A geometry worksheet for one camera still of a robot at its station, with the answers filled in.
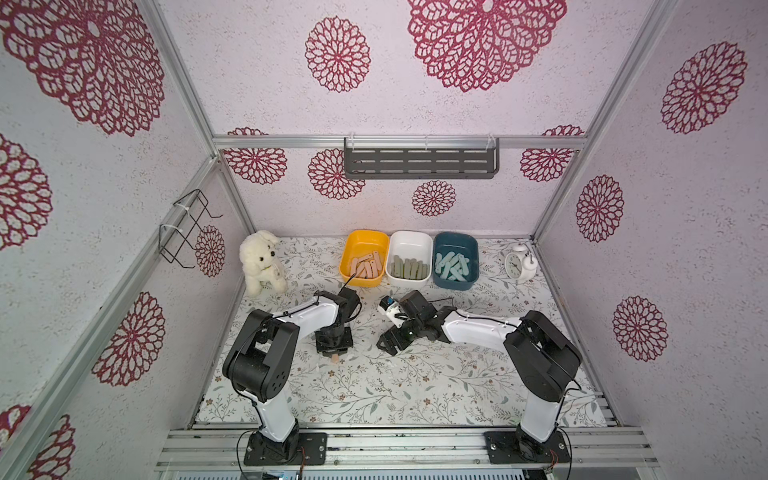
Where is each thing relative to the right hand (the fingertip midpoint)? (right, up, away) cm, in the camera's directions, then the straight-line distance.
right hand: (385, 333), depth 90 cm
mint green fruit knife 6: (+26, +17, +17) cm, 35 cm away
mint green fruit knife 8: (+27, +20, +20) cm, 39 cm away
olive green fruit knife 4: (+10, +20, +19) cm, 29 cm away
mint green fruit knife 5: (+29, +22, +21) cm, 42 cm away
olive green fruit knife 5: (+13, +19, +19) cm, 30 cm away
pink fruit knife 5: (-9, +19, +19) cm, 29 cm away
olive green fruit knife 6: (+14, +17, +17) cm, 28 cm away
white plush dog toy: (-39, +25, +1) cm, 46 cm away
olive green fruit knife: (+4, +24, +23) cm, 33 cm away
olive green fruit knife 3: (+8, +20, +19) cm, 28 cm away
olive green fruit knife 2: (+6, +20, +19) cm, 28 cm away
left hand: (-14, -6, 0) cm, 16 cm away
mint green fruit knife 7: (+22, +18, +19) cm, 34 cm away
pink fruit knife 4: (-6, +19, +19) cm, 28 cm away
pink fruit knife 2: (-11, +22, +21) cm, 32 cm away
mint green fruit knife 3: (+28, +17, +16) cm, 37 cm away
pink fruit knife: (-15, -7, -1) cm, 17 cm away
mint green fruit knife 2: (+25, +22, +22) cm, 40 cm away
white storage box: (+9, +23, +24) cm, 35 cm away
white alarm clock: (+46, +21, +10) cm, 51 cm away
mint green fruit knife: (+20, +21, +21) cm, 36 cm away
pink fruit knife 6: (-4, +19, +19) cm, 27 cm away
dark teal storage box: (+30, +29, +24) cm, 48 cm away
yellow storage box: (-10, +29, +26) cm, 41 cm away
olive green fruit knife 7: (+15, +19, +18) cm, 30 cm away
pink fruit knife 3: (-6, +24, +23) cm, 34 cm away
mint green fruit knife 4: (+23, +20, +19) cm, 36 cm away
